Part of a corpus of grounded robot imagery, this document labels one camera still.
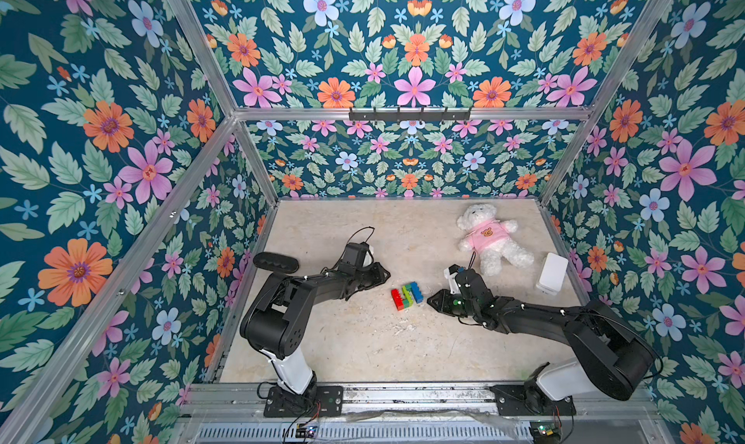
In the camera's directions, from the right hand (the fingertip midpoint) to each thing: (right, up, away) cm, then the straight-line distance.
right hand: (428, 301), depth 87 cm
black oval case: (-51, +10, +9) cm, 53 cm away
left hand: (-11, +8, +7) cm, 15 cm away
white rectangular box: (+41, +7, +6) cm, 42 cm away
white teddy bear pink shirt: (+22, +19, +12) cm, 31 cm away
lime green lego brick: (-6, +1, +4) cm, 7 cm away
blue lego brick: (-3, +1, +6) cm, 7 cm away
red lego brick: (-9, 0, +3) cm, 10 cm away
